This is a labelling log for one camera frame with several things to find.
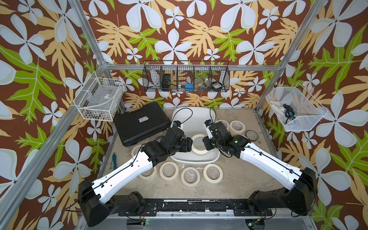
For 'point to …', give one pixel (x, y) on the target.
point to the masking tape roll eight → (226, 124)
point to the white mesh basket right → (295, 108)
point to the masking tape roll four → (150, 175)
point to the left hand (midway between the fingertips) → (188, 140)
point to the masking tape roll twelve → (213, 173)
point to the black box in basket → (166, 82)
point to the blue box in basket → (189, 87)
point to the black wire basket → (186, 75)
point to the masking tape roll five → (236, 127)
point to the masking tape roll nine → (190, 184)
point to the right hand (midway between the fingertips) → (203, 138)
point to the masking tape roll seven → (173, 177)
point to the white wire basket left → (99, 98)
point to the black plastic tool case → (133, 127)
